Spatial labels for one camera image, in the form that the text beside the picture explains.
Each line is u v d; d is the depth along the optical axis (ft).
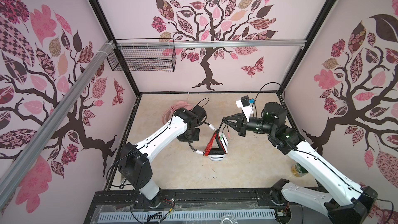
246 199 2.46
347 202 1.25
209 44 3.06
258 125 1.81
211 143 2.55
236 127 1.93
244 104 1.80
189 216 2.29
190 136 2.20
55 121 1.72
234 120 1.91
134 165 1.38
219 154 2.38
